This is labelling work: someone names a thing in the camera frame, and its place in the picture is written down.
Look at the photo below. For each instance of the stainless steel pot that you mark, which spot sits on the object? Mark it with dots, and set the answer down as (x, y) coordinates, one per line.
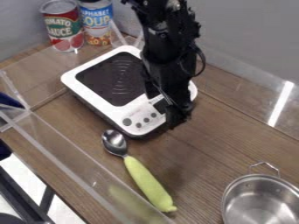
(261, 198)

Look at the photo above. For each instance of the blue object at left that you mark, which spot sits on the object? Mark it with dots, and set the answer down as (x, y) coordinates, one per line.
(7, 100)

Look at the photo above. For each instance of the black table frame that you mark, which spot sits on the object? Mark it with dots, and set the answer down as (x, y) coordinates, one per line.
(29, 211)

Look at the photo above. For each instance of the white and black stove top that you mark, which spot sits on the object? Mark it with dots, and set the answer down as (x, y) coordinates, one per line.
(110, 85)

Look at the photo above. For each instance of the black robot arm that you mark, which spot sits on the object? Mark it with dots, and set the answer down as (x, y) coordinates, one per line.
(170, 53)

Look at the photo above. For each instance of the clear acrylic barrier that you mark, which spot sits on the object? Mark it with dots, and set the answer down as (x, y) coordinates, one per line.
(106, 201)

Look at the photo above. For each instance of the tomato sauce can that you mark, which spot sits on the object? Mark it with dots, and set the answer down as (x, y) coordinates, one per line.
(62, 19)

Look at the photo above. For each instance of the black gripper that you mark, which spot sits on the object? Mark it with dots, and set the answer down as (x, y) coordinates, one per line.
(170, 77)

